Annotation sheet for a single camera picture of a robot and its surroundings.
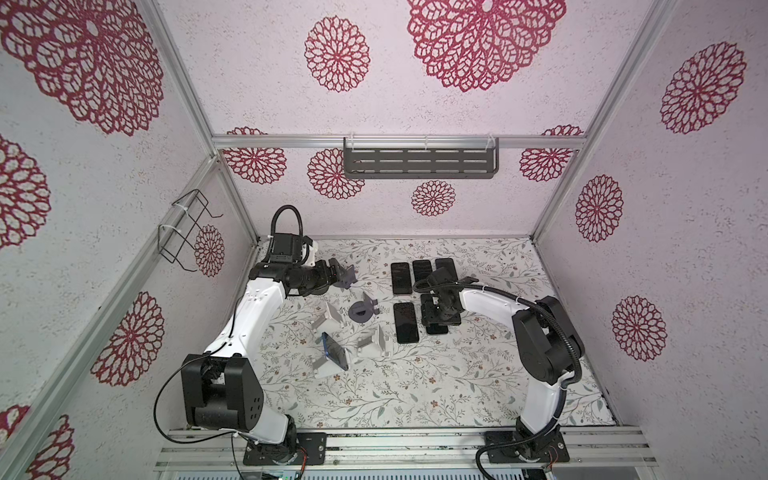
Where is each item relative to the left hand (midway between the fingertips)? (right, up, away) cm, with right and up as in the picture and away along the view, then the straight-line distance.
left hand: (334, 282), depth 84 cm
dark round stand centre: (+7, -10, +13) cm, 18 cm away
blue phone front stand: (-1, -22, +8) cm, 24 cm away
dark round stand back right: (+1, 0, +21) cm, 21 cm away
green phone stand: (+30, -14, +4) cm, 34 cm away
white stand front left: (-3, -25, +1) cm, 25 cm away
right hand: (+29, -12, +12) cm, 34 cm away
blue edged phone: (+39, +5, +29) cm, 48 cm away
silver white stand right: (+12, -18, 0) cm, 21 cm away
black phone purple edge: (+20, 0, +23) cm, 30 cm away
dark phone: (+22, -15, +16) cm, 31 cm away
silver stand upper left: (-2, -10, +4) cm, 11 cm away
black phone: (+28, +4, +24) cm, 37 cm away
